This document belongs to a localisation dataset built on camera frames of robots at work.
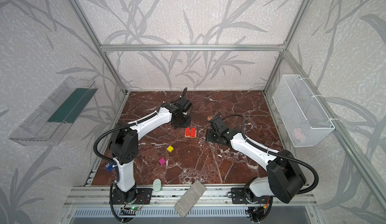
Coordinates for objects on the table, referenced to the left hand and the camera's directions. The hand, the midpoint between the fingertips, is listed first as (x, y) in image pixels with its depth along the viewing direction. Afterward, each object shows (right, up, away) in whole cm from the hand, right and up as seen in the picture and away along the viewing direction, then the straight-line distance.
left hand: (189, 120), depth 91 cm
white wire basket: (+51, +4, -30) cm, 59 cm away
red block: (-1, -8, +4) cm, 9 cm away
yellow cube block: (-11, -17, -3) cm, 20 cm away
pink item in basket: (+56, -5, -18) cm, 59 cm away
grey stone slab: (+2, -35, -21) cm, 41 cm away
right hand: (+12, -6, -4) cm, 14 cm away
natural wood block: (-1, -11, +3) cm, 11 cm away
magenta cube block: (-15, -22, -7) cm, 28 cm away
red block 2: (+2, -8, +3) cm, 9 cm away
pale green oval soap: (-15, -31, -16) cm, 38 cm away
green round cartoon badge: (+13, 0, +13) cm, 19 cm away
